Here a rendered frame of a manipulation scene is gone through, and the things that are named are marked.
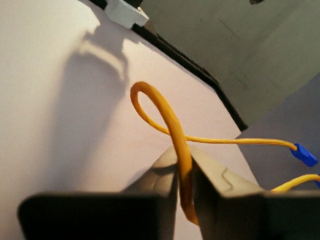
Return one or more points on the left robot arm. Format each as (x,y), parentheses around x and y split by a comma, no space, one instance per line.
(134,3)

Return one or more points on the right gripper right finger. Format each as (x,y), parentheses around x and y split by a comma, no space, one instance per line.
(224,214)

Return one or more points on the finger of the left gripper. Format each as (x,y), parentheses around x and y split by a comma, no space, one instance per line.
(255,1)

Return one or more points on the yellow cable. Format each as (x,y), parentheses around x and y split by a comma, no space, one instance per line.
(182,151)

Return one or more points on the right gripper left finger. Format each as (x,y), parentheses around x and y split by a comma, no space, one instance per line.
(145,210)

